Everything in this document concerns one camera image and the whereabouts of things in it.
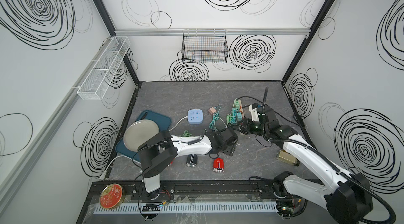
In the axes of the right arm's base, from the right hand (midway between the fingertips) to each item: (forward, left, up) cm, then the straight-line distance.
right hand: (239, 124), depth 80 cm
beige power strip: (+17, -4, -12) cm, 21 cm away
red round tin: (-32, +59, -10) cm, 67 cm away
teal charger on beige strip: (+10, -2, -8) cm, 13 cm away
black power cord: (+25, -23, -16) cm, 38 cm away
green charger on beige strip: (+19, -2, -9) cm, 22 cm away
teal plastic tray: (+9, +45, -13) cm, 47 cm away
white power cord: (+12, +32, -14) cm, 37 cm away
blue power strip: (+12, +25, -12) cm, 30 cm away
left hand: (-6, +5, -12) cm, 14 cm away
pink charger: (+18, +14, -14) cm, 26 cm away
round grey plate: (+1, +57, -12) cm, 59 cm away
